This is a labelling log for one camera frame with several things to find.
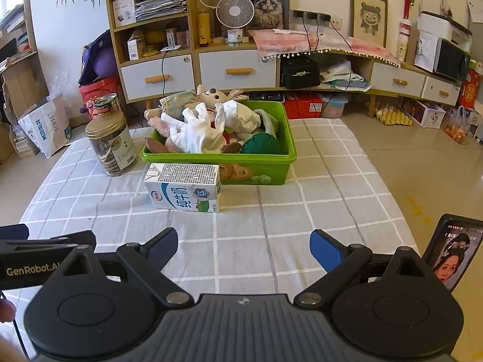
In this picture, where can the rabbit doll blue dress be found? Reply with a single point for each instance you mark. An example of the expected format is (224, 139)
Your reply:
(209, 97)

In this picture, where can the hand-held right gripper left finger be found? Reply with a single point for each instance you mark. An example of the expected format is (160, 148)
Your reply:
(162, 245)

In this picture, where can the white paper bag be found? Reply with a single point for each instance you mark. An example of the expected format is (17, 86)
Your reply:
(45, 128)

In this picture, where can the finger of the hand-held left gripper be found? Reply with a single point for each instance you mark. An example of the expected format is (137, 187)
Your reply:
(15, 232)
(75, 238)

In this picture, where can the pink plush toy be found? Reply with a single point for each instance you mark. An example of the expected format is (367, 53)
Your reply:
(160, 128)

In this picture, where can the stack of papers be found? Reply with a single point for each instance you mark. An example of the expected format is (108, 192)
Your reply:
(160, 7)

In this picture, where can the small pink box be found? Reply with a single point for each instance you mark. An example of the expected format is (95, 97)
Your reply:
(171, 37)

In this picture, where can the white printed storage box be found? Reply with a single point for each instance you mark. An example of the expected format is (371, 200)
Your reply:
(424, 113)

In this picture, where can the wooden bookshelf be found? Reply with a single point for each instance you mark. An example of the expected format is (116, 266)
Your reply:
(15, 30)

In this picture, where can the purple bag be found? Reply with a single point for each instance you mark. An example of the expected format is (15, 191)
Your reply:
(100, 60)

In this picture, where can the pile of documents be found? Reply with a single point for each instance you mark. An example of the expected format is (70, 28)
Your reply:
(345, 77)

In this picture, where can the plastic bag of oranges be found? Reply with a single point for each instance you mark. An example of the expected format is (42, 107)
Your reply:
(457, 130)

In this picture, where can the white plush rabbit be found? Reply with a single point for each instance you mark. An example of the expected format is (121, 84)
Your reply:
(196, 132)

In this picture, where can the framed cartoon girl picture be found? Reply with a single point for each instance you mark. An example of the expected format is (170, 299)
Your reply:
(369, 17)

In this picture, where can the red gift bag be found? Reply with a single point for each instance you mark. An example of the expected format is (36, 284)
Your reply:
(471, 90)

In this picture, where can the wooden shelf cabinet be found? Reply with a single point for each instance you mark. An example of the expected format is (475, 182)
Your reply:
(191, 15)

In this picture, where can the white desk fan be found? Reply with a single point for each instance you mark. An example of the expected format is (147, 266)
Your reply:
(234, 11)

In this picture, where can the white paper sheet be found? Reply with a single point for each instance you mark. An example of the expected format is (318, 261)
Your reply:
(425, 51)

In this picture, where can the brown cardboard box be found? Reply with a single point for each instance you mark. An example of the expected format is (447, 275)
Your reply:
(19, 90)

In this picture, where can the red cardboard box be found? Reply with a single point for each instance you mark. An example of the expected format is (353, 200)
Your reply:
(303, 107)

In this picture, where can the yellow round container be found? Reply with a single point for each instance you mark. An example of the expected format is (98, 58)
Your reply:
(155, 37)

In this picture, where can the framed cat picture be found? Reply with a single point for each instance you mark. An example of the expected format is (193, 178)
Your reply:
(268, 7)

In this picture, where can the white printer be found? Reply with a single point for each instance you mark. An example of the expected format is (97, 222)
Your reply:
(443, 28)

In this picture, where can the white cardboard box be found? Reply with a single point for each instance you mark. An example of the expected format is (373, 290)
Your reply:
(124, 11)

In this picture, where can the person's left hand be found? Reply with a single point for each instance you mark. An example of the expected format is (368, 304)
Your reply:
(5, 311)

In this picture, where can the long wooden sideboard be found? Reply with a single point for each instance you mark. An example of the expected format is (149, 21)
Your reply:
(211, 46)

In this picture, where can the black microwave oven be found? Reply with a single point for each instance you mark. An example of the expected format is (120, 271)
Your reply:
(451, 60)

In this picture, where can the glass jar gold lid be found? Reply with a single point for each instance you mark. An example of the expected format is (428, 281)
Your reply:
(113, 147)

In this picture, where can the small white carton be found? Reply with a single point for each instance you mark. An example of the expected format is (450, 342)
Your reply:
(136, 48)

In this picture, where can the black smartphone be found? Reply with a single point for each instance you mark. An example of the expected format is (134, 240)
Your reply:
(452, 256)

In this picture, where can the tin can red label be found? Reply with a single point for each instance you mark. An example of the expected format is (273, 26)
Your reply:
(106, 105)

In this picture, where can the white charger pad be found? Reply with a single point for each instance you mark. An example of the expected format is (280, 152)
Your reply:
(170, 49)

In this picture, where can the pink cloth pompom trim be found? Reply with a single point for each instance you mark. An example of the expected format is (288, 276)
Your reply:
(286, 43)

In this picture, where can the white wall sockets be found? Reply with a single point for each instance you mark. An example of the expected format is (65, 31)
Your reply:
(317, 19)

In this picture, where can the black bag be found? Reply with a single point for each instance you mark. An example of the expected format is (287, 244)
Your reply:
(300, 72)

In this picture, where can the yellow egg tray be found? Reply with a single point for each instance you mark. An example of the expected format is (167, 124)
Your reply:
(395, 116)

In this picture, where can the yellow bottle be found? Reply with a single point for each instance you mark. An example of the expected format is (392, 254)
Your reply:
(204, 28)

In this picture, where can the clear plastic storage box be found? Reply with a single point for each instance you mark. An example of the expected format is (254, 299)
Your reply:
(335, 106)

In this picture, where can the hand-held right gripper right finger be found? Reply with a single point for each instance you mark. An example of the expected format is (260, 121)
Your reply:
(324, 250)

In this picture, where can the green round plush shell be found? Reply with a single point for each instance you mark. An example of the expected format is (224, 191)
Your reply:
(262, 144)

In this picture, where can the white milk carton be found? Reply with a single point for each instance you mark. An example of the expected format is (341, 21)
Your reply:
(177, 196)

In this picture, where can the green plastic box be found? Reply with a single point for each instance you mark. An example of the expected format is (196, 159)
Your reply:
(264, 175)

